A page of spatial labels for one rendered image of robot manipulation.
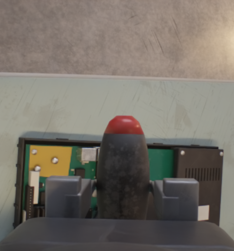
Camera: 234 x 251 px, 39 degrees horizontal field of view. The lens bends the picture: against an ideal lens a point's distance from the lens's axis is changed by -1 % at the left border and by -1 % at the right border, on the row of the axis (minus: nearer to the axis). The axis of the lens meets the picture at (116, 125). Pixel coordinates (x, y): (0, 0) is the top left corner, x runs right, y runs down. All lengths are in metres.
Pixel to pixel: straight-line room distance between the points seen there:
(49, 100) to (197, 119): 0.21
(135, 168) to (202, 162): 0.27
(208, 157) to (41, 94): 0.22
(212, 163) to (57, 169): 0.20
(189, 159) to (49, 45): 1.11
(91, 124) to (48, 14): 1.14
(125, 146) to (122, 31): 1.48
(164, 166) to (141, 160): 0.25
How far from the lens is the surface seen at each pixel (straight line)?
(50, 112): 0.35
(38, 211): 0.32
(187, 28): 1.89
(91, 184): 0.16
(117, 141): 0.16
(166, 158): 0.41
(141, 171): 0.16
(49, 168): 0.34
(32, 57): 1.41
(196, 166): 0.42
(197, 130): 0.46
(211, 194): 0.45
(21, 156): 0.32
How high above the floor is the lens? 1.33
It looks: 59 degrees down
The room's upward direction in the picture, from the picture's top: 90 degrees clockwise
